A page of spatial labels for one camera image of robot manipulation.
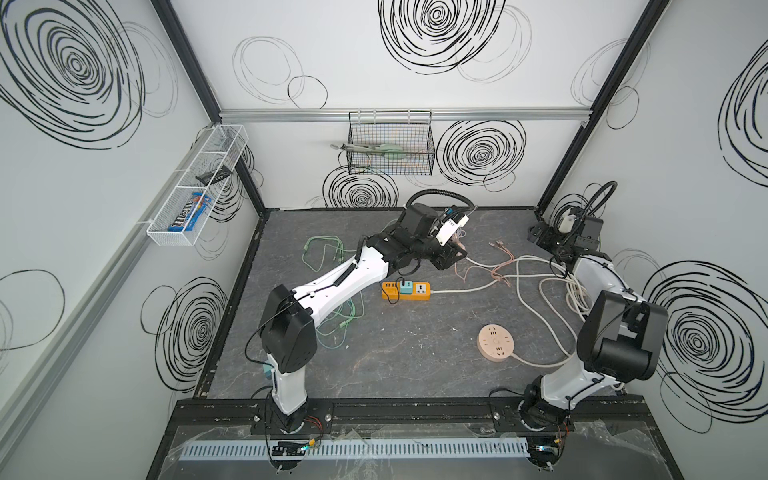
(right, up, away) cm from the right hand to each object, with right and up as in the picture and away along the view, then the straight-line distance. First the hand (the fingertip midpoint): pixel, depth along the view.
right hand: (543, 232), depth 91 cm
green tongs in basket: (-48, +25, -1) cm, 55 cm away
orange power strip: (-38, -19, +3) cm, 42 cm away
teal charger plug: (-43, -18, -1) cm, 46 cm away
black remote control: (-94, +16, -11) cm, 96 cm away
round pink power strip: (-18, -32, -8) cm, 37 cm away
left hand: (-29, -5, -16) cm, 33 cm away
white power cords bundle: (+8, -19, +5) cm, 22 cm away
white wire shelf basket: (-100, +27, +2) cm, 103 cm away
